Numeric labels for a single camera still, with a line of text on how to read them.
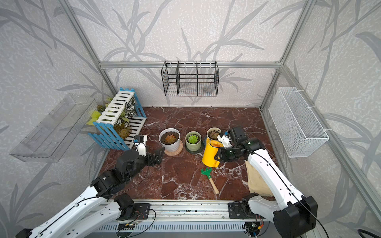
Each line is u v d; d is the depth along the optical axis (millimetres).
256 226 736
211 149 756
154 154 640
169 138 894
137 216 717
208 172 866
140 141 597
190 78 1050
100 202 476
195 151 946
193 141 912
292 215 369
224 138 706
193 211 752
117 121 805
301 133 601
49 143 649
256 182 826
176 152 951
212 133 959
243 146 528
